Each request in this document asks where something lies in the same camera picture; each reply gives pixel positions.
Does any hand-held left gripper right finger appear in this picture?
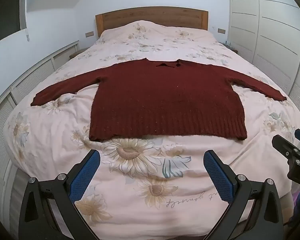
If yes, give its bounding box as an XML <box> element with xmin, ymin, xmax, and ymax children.
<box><xmin>203</xmin><ymin>150</ymin><xmax>284</xmax><ymax>240</ymax></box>

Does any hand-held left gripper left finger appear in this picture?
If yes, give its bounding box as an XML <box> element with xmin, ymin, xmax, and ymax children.
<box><xmin>19</xmin><ymin>149</ymin><xmax>101</xmax><ymax>240</ymax></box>

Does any dark red knitted sweater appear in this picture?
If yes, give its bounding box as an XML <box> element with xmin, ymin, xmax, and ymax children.
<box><xmin>30</xmin><ymin>58</ymin><xmax>287</xmax><ymax>143</ymax></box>

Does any floral pink duvet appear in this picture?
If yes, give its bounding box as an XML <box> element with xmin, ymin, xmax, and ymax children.
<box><xmin>5</xmin><ymin>20</ymin><xmax>300</xmax><ymax>240</ymax></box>

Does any white low slatted cabinet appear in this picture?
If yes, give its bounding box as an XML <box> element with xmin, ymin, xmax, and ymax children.
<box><xmin>0</xmin><ymin>40</ymin><xmax>80</xmax><ymax>233</ymax></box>

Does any wooden nightstand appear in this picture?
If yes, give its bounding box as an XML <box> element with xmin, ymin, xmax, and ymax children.
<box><xmin>224</xmin><ymin>41</ymin><xmax>240</xmax><ymax>54</ymax></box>

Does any wooden headboard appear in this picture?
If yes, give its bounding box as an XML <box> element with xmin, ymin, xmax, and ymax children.
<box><xmin>95</xmin><ymin>6</ymin><xmax>209</xmax><ymax>38</ymax></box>

